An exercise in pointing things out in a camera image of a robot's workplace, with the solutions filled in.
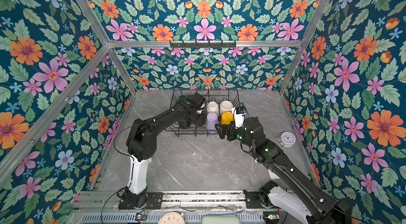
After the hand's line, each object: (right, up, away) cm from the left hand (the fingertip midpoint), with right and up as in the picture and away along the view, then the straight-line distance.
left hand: (202, 116), depth 93 cm
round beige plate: (-11, -42, -25) cm, 51 cm away
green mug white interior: (-13, +12, +6) cm, 19 cm away
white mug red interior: (+14, +6, +6) cm, 17 cm away
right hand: (+11, -1, -21) cm, 24 cm away
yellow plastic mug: (+15, 0, -3) cm, 15 cm away
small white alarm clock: (+50, -13, -3) cm, 52 cm away
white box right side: (+38, -30, -12) cm, 50 cm away
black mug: (-11, -4, +2) cm, 12 cm away
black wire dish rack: (+13, +15, +25) cm, 31 cm away
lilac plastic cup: (+6, -2, -7) cm, 9 cm away
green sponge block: (+10, -43, -26) cm, 51 cm away
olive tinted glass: (-1, +3, -7) cm, 8 cm away
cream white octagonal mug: (+6, +6, 0) cm, 9 cm away
